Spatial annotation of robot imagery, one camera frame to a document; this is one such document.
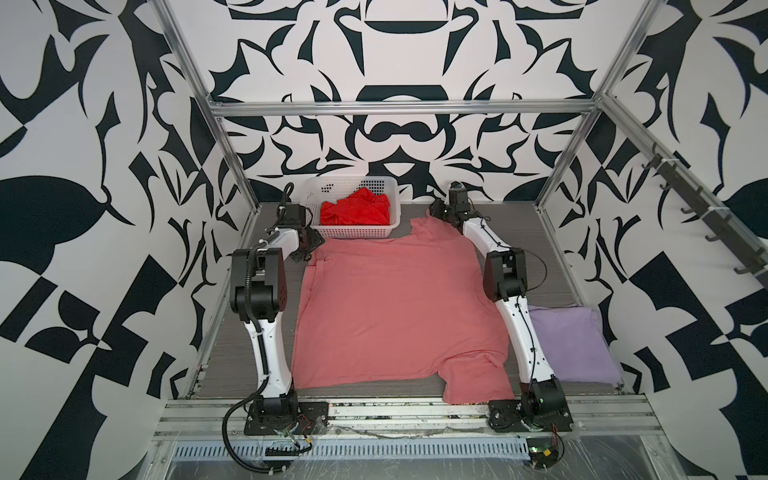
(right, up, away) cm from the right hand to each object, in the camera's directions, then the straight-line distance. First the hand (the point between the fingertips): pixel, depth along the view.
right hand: (433, 201), depth 116 cm
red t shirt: (-27, -3, -4) cm, 27 cm away
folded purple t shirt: (+34, -43, -31) cm, 63 cm away
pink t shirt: (-13, -36, -24) cm, 45 cm away
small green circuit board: (+18, -64, -45) cm, 80 cm away
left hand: (-44, -14, -11) cm, 47 cm away
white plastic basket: (-39, +5, +2) cm, 39 cm away
